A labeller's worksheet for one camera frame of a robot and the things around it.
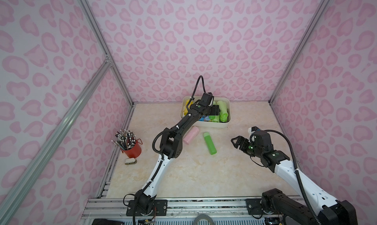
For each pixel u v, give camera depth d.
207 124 1.03
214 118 1.00
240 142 0.73
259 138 0.62
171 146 0.65
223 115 0.98
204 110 0.78
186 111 0.75
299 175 0.48
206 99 0.81
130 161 0.87
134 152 0.89
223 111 0.98
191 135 0.97
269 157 0.58
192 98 0.84
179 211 0.72
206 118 1.02
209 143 0.93
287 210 0.56
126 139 0.80
